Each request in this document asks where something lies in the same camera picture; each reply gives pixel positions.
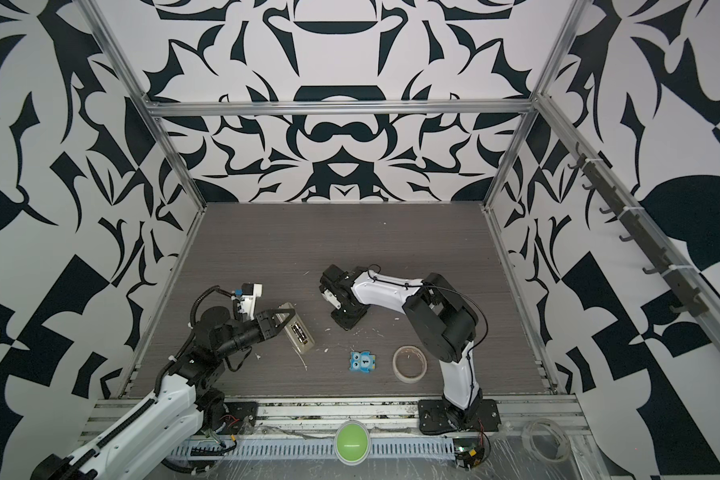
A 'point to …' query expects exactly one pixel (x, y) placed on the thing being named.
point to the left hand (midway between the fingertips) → (295, 309)
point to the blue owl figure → (362, 361)
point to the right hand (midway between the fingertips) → (349, 318)
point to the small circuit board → (468, 452)
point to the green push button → (352, 443)
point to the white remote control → (300, 346)
